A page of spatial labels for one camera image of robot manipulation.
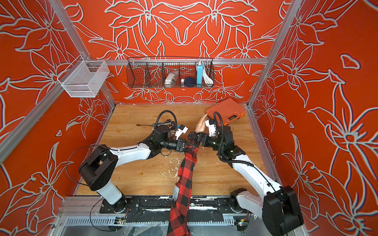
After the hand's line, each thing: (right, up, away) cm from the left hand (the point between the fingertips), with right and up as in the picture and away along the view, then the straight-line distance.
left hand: (194, 148), depth 75 cm
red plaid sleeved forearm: (-7, -28, -15) cm, 33 cm away
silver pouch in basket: (-14, +41, +17) cm, 46 cm away
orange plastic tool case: (+29, +22, +37) cm, 52 cm away
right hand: (-1, +6, +1) cm, 6 cm away
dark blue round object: (-2, +40, +21) cm, 45 cm away
